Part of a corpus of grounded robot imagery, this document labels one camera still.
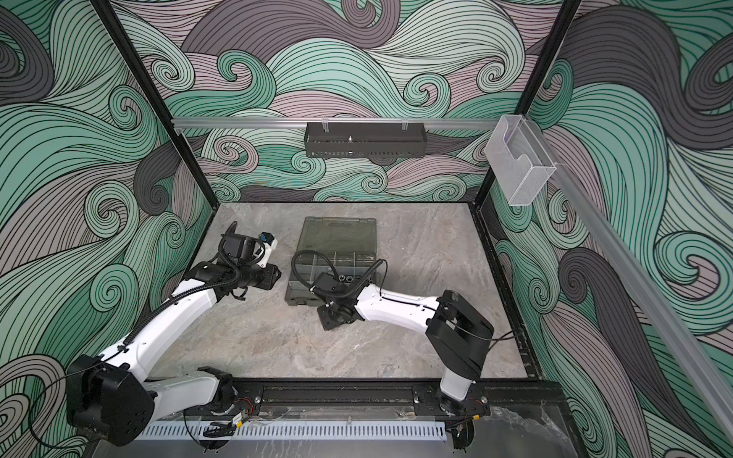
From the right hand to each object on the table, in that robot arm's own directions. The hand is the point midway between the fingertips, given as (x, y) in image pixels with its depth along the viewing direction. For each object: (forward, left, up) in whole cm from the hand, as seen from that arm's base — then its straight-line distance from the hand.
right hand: (328, 319), depth 82 cm
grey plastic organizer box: (+32, -3, -7) cm, 33 cm away
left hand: (+11, +15, +10) cm, 21 cm away
